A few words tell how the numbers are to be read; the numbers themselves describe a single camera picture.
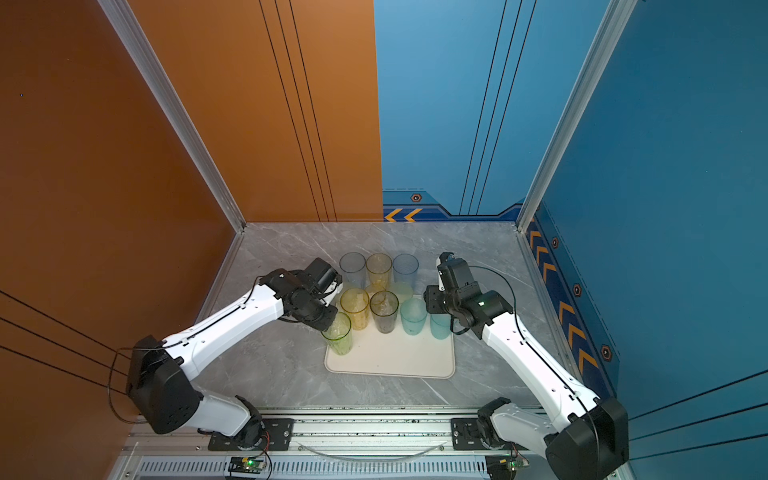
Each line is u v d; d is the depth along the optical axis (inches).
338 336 29.9
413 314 35.8
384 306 35.6
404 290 37.0
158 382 15.7
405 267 36.3
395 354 34.4
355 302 37.3
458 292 22.5
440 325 32.5
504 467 27.8
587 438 14.6
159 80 31.5
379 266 36.1
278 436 29.1
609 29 28.1
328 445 28.5
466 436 28.7
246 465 27.9
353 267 36.1
